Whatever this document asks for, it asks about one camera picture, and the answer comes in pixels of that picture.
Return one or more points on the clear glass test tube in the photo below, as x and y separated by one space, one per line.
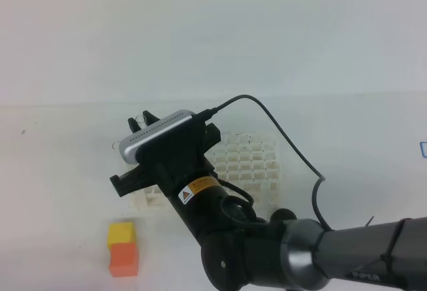
140 121

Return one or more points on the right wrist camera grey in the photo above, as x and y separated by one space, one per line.
128 146

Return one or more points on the white plastic test tube rack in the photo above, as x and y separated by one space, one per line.
250 161

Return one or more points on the black round-headed stick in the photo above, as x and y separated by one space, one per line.
282 214

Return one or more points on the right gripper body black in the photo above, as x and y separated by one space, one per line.
171 160

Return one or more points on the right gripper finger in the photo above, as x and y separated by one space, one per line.
133 125
149 118

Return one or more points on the blue marker at table edge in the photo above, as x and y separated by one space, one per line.
423 149

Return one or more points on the clear tube far left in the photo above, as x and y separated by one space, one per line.
115 145

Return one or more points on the orange foam cube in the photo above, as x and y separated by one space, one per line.
124 261

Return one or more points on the black cable tie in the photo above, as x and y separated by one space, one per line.
386 257

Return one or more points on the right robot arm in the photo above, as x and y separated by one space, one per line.
237 247

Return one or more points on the yellow foam cube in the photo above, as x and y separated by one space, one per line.
121 233

